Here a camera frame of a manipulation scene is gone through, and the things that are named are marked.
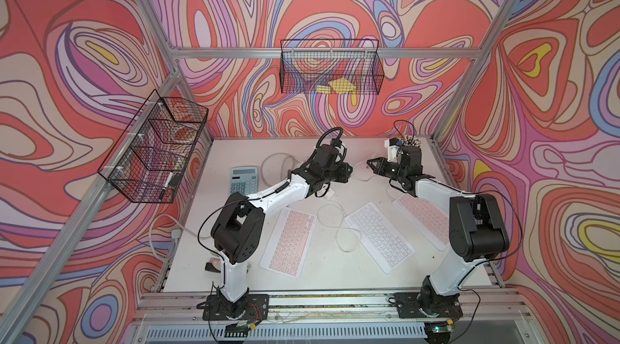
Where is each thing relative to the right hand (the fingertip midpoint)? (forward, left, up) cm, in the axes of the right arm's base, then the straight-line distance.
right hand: (368, 166), depth 94 cm
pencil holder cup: (+7, -17, +7) cm, 19 cm away
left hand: (-6, +7, +5) cm, 11 cm away
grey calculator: (+2, +52, -8) cm, 53 cm away
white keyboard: (-25, -2, -11) cm, 27 cm away
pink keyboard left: (-26, +32, -11) cm, 43 cm away
